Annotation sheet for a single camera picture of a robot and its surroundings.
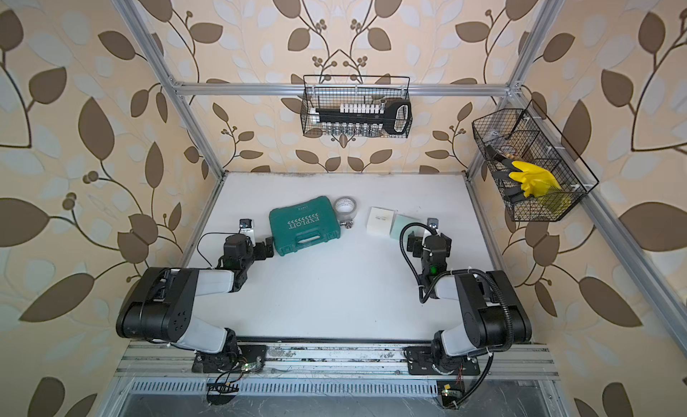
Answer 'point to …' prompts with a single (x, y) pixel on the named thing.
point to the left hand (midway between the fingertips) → (254, 236)
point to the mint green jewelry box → (400, 221)
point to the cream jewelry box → (380, 220)
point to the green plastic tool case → (302, 225)
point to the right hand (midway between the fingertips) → (428, 234)
